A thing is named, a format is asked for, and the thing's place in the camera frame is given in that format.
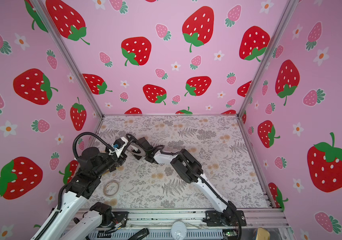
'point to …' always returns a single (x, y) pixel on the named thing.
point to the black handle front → (140, 234)
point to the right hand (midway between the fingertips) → (131, 148)
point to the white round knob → (178, 231)
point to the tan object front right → (262, 234)
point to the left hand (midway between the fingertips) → (127, 141)
